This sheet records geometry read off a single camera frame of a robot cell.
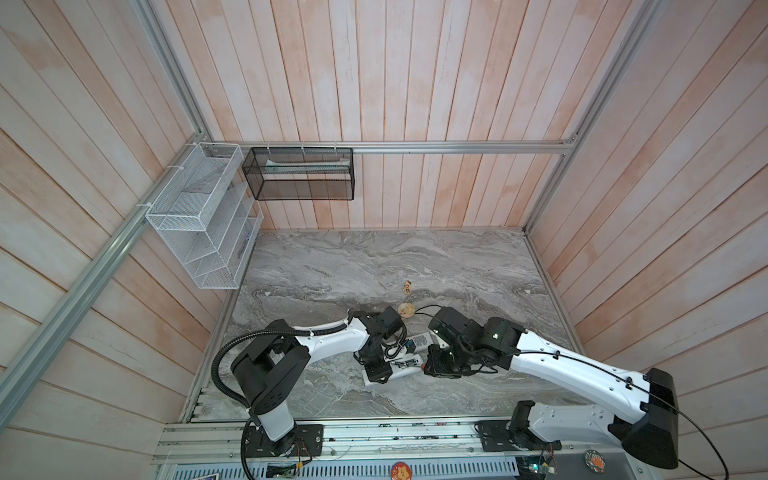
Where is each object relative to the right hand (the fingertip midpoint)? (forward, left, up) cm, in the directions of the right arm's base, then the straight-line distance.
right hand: (424, 371), depth 73 cm
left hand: (+2, +12, -12) cm, 17 cm away
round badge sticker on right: (-16, -41, -12) cm, 46 cm away
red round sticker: (-20, +6, -11) cm, 23 cm away
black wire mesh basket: (+64, +41, +14) cm, 77 cm away
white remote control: (+4, +6, -10) cm, 13 cm away
